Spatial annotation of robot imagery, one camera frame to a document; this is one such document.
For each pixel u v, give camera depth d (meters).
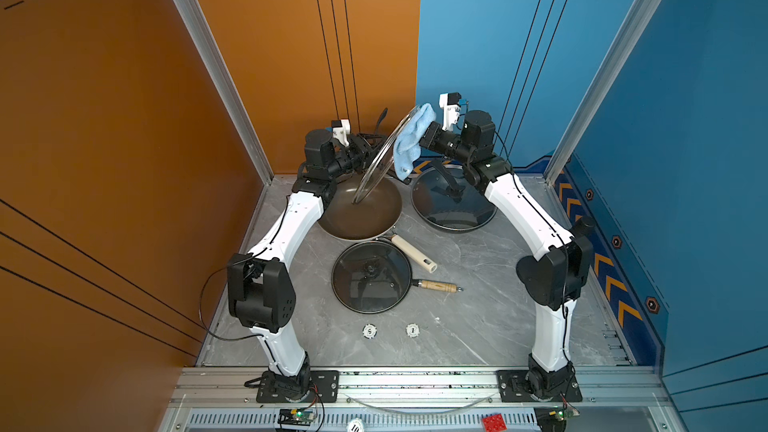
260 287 0.46
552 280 0.50
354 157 0.70
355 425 0.64
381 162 0.61
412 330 0.83
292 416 0.71
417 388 0.75
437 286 0.88
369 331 0.83
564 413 0.70
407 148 0.74
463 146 0.66
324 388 0.73
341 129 0.74
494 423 0.68
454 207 0.99
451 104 0.69
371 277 0.99
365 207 1.09
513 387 0.72
